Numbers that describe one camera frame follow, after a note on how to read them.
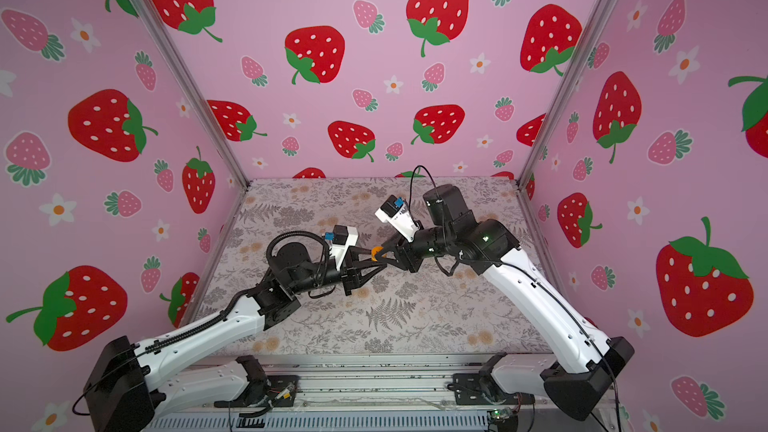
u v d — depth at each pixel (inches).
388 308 34.7
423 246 21.3
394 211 21.5
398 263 22.9
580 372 15.3
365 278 24.9
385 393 29.5
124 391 15.1
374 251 25.0
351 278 23.5
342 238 22.5
